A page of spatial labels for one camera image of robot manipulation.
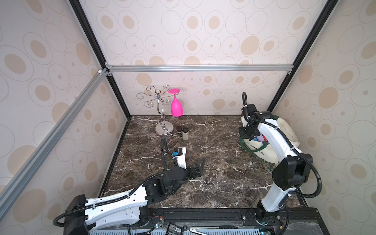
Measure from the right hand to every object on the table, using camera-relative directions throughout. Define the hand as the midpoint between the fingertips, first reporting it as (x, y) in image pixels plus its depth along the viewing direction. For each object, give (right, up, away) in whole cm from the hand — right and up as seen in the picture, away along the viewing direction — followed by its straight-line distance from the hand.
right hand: (251, 135), depth 86 cm
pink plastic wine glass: (-45, +18, +7) cm, 49 cm away
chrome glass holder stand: (-57, +5, +23) cm, 62 cm away
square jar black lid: (-40, +1, +14) cm, 42 cm away
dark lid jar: (-44, +2, +14) cm, 46 cm away
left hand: (-30, -11, -18) cm, 37 cm away
